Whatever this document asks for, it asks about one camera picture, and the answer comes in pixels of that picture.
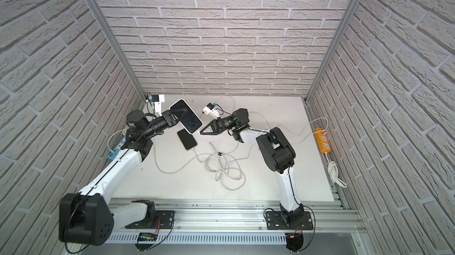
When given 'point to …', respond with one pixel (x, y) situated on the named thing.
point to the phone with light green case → (186, 139)
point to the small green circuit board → (147, 236)
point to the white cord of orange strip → (333, 172)
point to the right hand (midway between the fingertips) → (199, 140)
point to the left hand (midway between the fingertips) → (187, 108)
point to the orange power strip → (323, 140)
